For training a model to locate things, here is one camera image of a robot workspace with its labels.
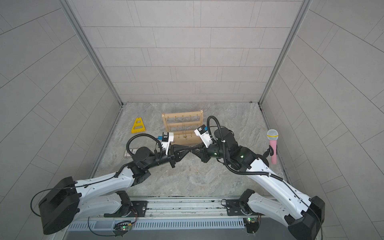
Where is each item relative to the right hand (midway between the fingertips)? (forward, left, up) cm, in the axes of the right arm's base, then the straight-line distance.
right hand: (192, 151), depth 66 cm
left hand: (-1, 0, +2) cm, 3 cm away
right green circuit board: (-26, -26, -26) cm, 45 cm away
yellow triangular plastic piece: (+33, +36, -19) cm, 53 cm away
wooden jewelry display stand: (+19, +5, -5) cm, 21 cm away
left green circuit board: (-24, +33, -21) cm, 46 cm away
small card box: (+10, +40, -19) cm, 45 cm away
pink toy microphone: (+4, -37, +2) cm, 38 cm away
